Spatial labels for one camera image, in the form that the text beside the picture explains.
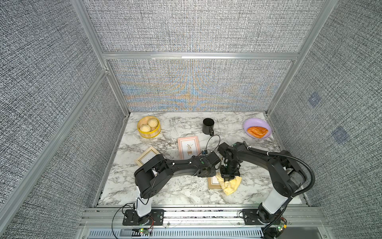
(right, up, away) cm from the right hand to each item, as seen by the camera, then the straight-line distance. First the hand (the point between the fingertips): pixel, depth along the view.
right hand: (224, 177), depth 85 cm
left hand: (-5, +1, +3) cm, 6 cm away
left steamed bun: (-51, +28, +18) cm, 61 cm away
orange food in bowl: (+27, +25, +18) cm, 41 cm away
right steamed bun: (-46, +32, +21) cm, 60 cm away
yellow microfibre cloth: (+2, -3, -6) cm, 7 cm away
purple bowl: (+30, +33, +28) cm, 52 cm away
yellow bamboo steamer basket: (-44, +24, +18) cm, 54 cm away
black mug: (-7, +29, +17) cm, 35 cm away
